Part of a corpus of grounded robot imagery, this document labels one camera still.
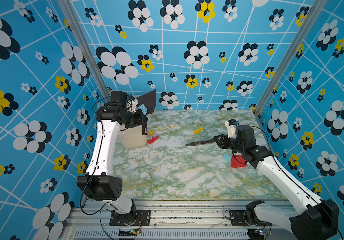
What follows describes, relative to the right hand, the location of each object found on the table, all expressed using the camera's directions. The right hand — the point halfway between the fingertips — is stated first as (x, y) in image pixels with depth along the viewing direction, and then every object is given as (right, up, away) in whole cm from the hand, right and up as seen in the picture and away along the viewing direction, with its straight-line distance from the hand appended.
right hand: (216, 137), depth 79 cm
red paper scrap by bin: (-37, -3, +25) cm, 45 cm away
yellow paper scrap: (-6, +3, +29) cm, 30 cm away
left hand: (-37, +10, -4) cm, 39 cm away
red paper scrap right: (+14, -17, +10) cm, 24 cm away
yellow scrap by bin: (-39, +2, +26) cm, 47 cm away
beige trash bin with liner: (-48, 0, +8) cm, 48 cm away
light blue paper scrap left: (-39, +15, -2) cm, 42 cm away
